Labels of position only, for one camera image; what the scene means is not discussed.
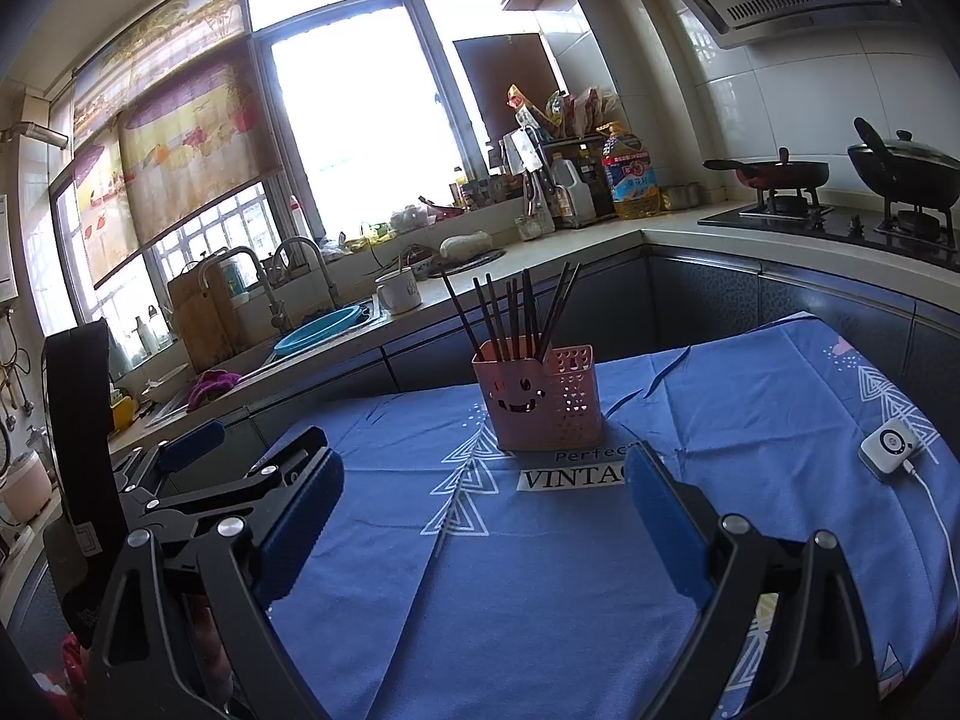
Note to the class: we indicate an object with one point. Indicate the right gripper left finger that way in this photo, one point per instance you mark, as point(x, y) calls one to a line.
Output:
point(143, 662)

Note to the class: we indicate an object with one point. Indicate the thin red chopstick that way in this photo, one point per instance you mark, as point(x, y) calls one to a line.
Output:
point(561, 295)

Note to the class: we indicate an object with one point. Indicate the white jug bottle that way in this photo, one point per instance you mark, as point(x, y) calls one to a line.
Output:
point(572, 195)

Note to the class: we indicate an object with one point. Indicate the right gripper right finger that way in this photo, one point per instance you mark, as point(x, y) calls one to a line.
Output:
point(818, 660)

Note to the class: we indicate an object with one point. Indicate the blue plastic basin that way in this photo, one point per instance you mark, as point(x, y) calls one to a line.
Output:
point(317, 331)

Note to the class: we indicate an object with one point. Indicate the steel sink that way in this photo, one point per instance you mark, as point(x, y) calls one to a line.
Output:
point(262, 355)

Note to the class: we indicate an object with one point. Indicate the blue printed tablecloth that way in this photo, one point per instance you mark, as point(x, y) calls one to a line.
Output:
point(457, 581)

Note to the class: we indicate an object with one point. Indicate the wooden cutting board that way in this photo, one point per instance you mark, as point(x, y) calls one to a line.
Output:
point(204, 317)

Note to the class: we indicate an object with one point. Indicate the small white device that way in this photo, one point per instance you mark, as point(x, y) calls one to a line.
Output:
point(888, 447)

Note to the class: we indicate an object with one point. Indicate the white mug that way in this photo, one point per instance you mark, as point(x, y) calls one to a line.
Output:
point(397, 291)

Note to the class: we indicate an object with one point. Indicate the magenta cloth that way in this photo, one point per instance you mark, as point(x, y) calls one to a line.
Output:
point(210, 386)

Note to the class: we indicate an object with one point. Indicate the patterned roller blind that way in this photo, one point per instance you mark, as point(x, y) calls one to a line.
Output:
point(167, 120)

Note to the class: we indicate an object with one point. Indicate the pink plastic utensil holder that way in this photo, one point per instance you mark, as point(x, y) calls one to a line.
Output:
point(536, 406)

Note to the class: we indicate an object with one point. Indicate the black wok with lid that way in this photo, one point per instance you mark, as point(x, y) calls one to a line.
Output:
point(904, 171)

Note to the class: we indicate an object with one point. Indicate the yellow cooking oil bottle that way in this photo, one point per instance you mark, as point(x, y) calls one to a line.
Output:
point(630, 176)

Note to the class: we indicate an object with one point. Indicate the black gas stove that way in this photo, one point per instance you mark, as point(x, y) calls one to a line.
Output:
point(912, 233)

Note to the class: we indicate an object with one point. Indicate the red frying pan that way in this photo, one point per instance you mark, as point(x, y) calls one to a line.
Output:
point(782, 174)

